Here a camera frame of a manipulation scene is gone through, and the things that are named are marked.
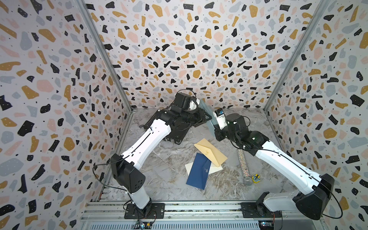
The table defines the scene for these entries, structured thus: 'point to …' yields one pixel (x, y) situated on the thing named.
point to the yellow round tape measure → (256, 178)
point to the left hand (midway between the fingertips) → (211, 118)
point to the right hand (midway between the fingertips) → (215, 125)
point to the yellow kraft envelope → (209, 151)
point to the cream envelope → (213, 167)
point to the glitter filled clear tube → (247, 179)
